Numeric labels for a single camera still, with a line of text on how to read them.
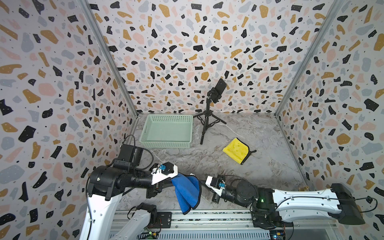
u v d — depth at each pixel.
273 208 0.49
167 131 1.10
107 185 0.36
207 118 1.04
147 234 0.72
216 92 0.89
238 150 0.98
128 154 0.44
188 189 0.51
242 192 0.47
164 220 0.73
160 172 0.45
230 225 0.73
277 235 0.72
